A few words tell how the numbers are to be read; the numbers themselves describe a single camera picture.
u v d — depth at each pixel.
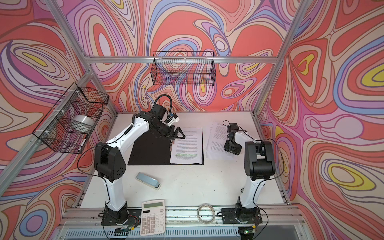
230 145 0.85
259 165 0.50
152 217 0.72
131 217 0.73
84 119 0.74
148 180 0.82
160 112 0.73
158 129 0.74
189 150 0.99
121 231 0.72
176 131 0.77
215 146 1.01
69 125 0.71
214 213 0.73
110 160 0.49
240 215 0.67
